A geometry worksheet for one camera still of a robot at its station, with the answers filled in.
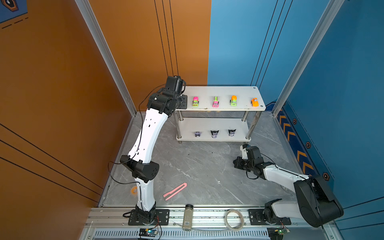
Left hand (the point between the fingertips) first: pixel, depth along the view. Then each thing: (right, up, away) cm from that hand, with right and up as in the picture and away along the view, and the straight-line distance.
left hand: (181, 98), depth 76 cm
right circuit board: (+46, -66, -5) cm, 80 cm away
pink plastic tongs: (-5, -51, +4) cm, 52 cm away
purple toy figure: (+8, -20, +19) cm, 29 cm away
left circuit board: (-15, -65, -5) cm, 67 cm away
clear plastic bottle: (+4, -57, -6) cm, 58 cm away
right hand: (+30, -36, +15) cm, 49 cm away
